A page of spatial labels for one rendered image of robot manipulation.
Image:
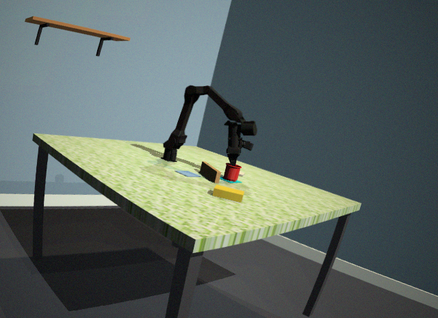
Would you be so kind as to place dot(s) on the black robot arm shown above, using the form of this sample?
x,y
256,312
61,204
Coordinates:
x,y
191,95

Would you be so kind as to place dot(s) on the yellow rectangular block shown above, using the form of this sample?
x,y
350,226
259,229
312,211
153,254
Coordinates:
x,y
228,193

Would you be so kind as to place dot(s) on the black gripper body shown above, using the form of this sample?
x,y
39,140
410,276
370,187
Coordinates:
x,y
234,144

